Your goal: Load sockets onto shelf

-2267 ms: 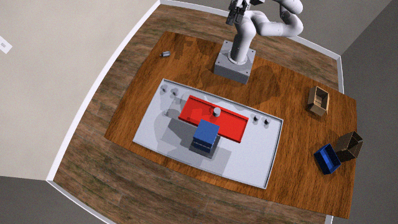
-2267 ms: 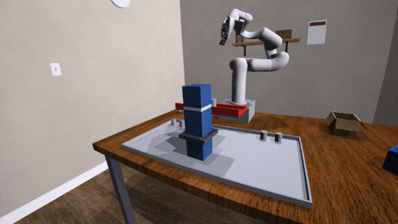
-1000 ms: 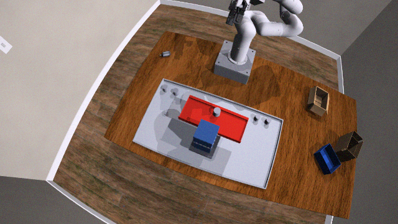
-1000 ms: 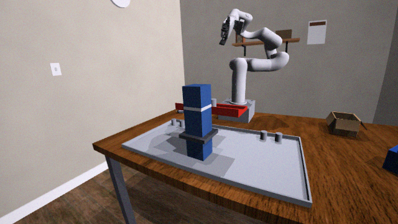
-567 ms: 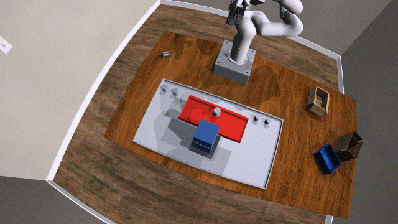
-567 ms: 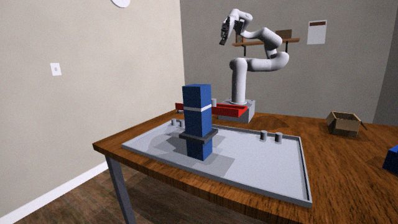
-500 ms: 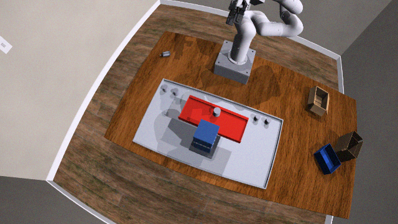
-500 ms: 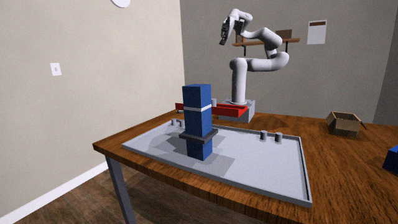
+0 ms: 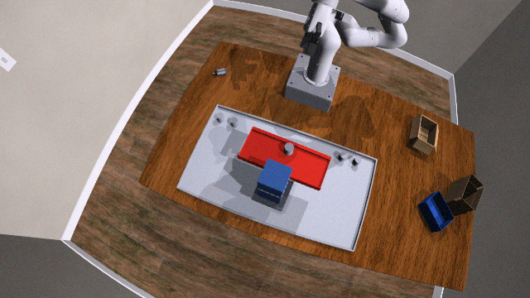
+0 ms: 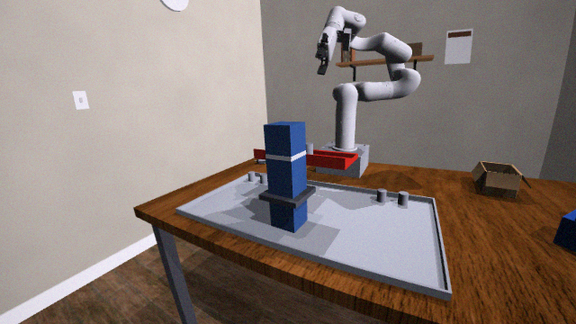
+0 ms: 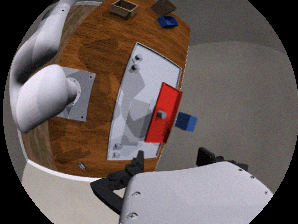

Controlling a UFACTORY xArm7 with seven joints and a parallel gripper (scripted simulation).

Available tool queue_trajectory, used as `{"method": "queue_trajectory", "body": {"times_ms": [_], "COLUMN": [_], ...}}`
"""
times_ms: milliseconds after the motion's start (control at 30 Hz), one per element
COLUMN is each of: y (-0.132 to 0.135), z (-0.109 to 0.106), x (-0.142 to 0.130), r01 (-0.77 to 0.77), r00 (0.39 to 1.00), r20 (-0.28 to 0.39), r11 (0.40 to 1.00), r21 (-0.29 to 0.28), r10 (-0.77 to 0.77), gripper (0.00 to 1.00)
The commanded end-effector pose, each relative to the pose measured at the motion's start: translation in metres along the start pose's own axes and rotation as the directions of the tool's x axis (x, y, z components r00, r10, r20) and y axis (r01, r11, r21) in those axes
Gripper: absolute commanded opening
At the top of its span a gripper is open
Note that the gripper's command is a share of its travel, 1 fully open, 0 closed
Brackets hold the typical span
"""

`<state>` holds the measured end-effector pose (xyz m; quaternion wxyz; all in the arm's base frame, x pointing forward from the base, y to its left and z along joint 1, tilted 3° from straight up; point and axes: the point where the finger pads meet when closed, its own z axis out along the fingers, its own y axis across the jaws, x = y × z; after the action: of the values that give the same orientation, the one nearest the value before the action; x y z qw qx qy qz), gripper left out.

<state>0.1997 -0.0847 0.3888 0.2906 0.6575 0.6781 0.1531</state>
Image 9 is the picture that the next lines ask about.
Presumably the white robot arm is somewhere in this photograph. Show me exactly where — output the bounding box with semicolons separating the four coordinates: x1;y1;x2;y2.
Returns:
303;0;409;87

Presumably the blue open bin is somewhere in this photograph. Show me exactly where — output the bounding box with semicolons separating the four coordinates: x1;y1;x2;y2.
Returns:
418;190;454;233

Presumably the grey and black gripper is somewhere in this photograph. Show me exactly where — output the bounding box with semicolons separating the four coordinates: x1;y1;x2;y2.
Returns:
300;0;333;56

